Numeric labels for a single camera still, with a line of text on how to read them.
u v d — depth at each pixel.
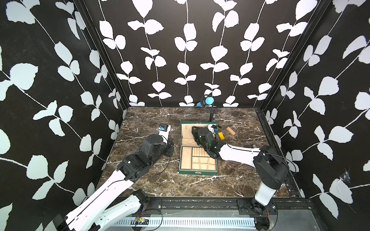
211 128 0.81
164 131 0.58
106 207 0.43
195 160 0.87
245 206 0.73
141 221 0.71
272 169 0.47
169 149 0.60
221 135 1.03
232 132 1.04
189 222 0.70
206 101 0.90
